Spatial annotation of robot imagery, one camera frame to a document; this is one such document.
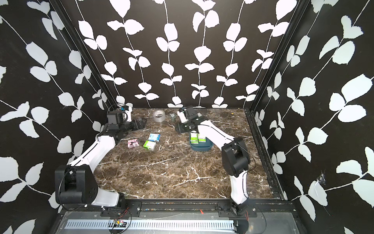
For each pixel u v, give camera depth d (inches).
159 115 45.1
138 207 28.9
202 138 38.6
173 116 43.5
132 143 37.7
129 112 30.7
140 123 30.8
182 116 31.9
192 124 26.6
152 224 27.6
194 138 37.7
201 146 38.7
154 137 39.6
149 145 37.8
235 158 20.1
